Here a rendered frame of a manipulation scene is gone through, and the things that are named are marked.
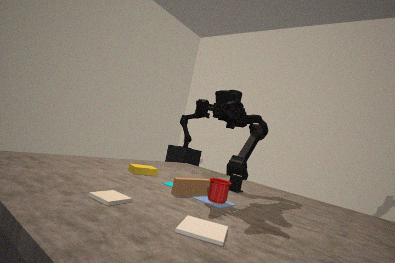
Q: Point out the red cup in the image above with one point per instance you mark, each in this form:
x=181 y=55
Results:
x=218 y=191

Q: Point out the tan rectangular block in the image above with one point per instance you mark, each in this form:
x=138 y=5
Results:
x=189 y=186

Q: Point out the yellow flat block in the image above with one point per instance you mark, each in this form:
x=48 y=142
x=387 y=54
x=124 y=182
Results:
x=142 y=169

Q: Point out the beige flat rectangular slab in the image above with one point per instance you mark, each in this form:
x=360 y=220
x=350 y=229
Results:
x=202 y=229

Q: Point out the beige flat square slab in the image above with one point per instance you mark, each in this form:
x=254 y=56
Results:
x=110 y=197

